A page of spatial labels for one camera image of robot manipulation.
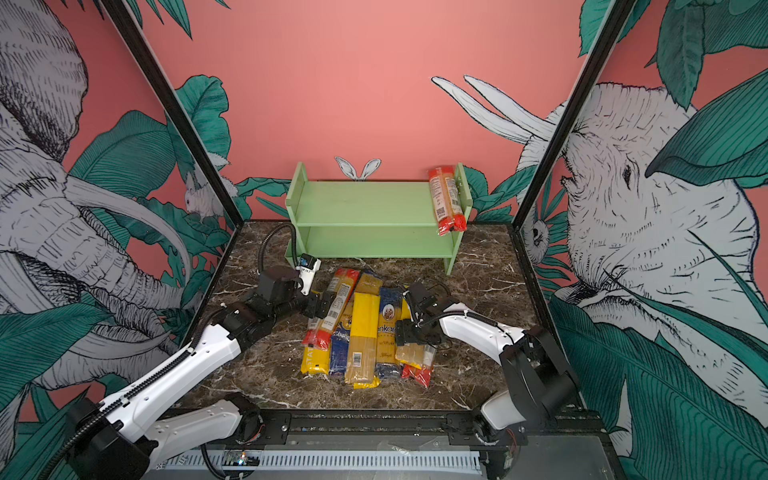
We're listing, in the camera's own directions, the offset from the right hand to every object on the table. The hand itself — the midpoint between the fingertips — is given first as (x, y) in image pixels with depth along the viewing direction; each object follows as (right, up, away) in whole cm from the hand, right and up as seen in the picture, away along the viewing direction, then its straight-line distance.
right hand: (403, 337), depth 86 cm
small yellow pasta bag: (-11, +14, +11) cm, 21 cm away
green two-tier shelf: (-10, +35, +1) cm, 36 cm away
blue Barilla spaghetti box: (-18, -3, -2) cm, 18 cm away
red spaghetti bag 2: (-25, +2, 0) cm, 25 cm away
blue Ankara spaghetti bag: (-4, +2, -1) cm, 5 cm away
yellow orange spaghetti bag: (+4, -4, -4) cm, 7 cm away
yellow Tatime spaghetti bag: (-25, -5, -4) cm, 26 cm away
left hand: (-22, +17, -9) cm, 29 cm away
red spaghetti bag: (+12, +40, -1) cm, 42 cm away
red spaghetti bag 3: (+6, -9, -6) cm, 12 cm away
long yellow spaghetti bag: (-11, +2, -2) cm, 12 cm away
